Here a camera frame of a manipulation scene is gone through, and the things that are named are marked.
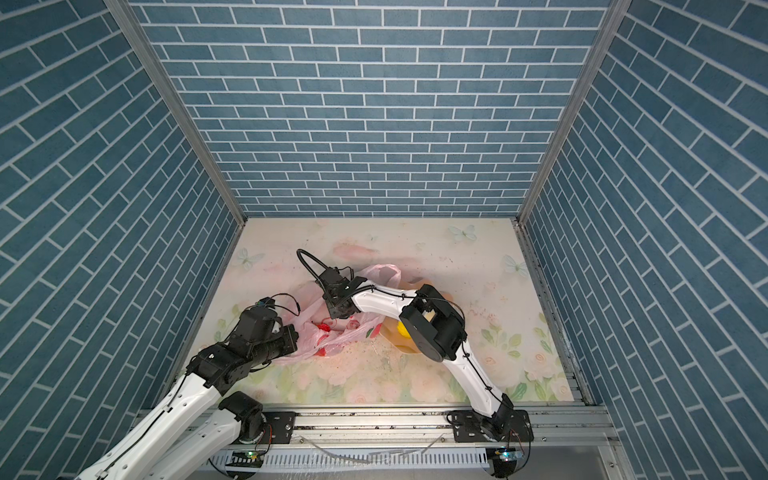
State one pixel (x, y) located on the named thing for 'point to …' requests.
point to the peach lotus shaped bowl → (389, 331)
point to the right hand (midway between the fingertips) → (336, 303)
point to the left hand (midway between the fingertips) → (302, 335)
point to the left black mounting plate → (279, 427)
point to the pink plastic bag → (319, 333)
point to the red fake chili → (324, 327)
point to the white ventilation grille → (368, 457)
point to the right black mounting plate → (466, 427)
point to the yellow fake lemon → (402, 329)
